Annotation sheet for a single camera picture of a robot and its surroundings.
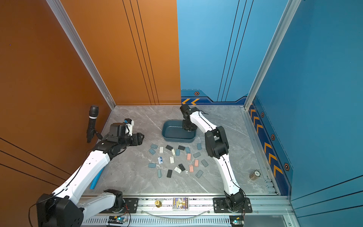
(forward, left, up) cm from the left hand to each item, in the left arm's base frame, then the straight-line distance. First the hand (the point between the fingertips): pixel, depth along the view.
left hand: (140, 134), depth 83 cm
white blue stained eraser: (-9, -11, -16) cm, 21 cm away
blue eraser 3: (+1, -37, -17) cm, 40 cm away
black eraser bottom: (-17, -17, -17) cm, 30 cm away
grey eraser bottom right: (-17, -35, -16) cm, 43 cm away
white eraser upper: (-2, -11, -16) cm, 19 cm away
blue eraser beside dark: (-1, -29, -16) cm, 33 cm away
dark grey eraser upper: (0, -16, -16) cm, 22 cm away
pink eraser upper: (-6, -30, -16) cm, 34 cm away
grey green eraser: (-5, -35, -16) cm, 39 cm away
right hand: (+15, -29, -14) cm, 36 cm away
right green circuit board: (-40, -54, -18) cm, 69 cm away
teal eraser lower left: (-12, -6, -17) cm, 22 cm away
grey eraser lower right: (-10, -39, -17) cm, 44 cm away
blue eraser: (-3, -4, -17) cm, 17 cm away
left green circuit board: (-40, +6, -17) cm, 44 cm away
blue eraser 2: (-3, -22, -16) cm, 28 cm away
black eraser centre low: (-13, -25, -16) cm, 33 cm away
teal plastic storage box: (+14, -17, -17) cm, 28 cm away
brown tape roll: (-20, -66, -10) cm, 70 cm away
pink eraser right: (-10, -34, -17) cm, 40 cm away
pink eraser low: (-13, -31, -16) cm, 37 cm away
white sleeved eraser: (-4, -19, -15) cm, 25 cm away
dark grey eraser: (0, -24, -16) cm, 29 cm away
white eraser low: (-16, -23, -16) cm, 32 cm away
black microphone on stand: (-1, +26, +5) cm, 26 cm away
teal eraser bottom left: (-17, -12, -16) cm, 26 cm away
